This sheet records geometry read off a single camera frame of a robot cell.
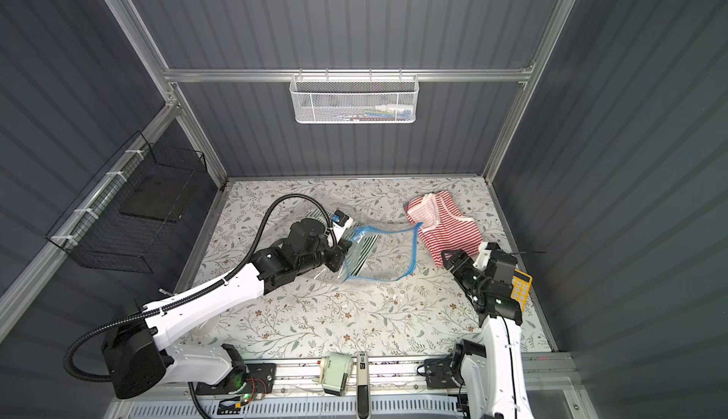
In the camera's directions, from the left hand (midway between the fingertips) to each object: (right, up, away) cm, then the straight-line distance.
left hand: (352, 246), depth 76 cm
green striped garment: (+3, +2, +3) cm, 4 cm away
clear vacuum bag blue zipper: (+8, -6, +23) cm, 25 cm away
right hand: (+29, -5, +4) cm, 29 cm away
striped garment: (+31, +4, +25) cm, 40 cm away
